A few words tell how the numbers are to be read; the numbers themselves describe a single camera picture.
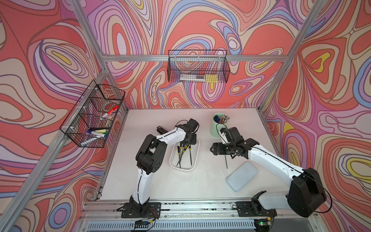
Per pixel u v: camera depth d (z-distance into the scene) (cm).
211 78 91
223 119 91
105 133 73
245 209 73
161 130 102
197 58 88
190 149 96
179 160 91
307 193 41
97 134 70
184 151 96
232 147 64
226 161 91
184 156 94
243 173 85
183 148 96
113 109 77
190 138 84
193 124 80
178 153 93
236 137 65
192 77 82
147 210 72
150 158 55
